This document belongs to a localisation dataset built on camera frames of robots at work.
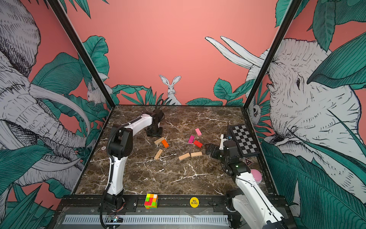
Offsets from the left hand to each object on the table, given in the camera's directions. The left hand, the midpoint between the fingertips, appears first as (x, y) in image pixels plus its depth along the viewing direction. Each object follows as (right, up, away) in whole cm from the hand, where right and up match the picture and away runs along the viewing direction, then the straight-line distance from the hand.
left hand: (159, 134), depth 101 cm
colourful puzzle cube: (+2, -31, -31) cm, 44 cm away
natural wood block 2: (+1, -12, -9) cm, 15 cm away
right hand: (+34, -4, -19) cm, 39 cm away
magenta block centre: (+23, -4, 0) cm, 24 cm away
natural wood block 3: (+18, -13, -9) cm, 25 cm away
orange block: (+5, -6, -3) cm, 9 cm away
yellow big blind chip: (+25, -34, -26) cm, 49 cm away
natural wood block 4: (+26, -12, -8) cm, 30 cm away
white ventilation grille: (+2, -40, -31) cm, 50 cm away
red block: (+28, -6, -3) cm, 29 cm away
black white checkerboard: (+61, -4, -4) cm, 61 cm away
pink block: (+29, +1, +3) cm, 29 cm away
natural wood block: (+1, -4, -3) cm, 5 cm away
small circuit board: (-16, -39, -31) cm, 52 cm away
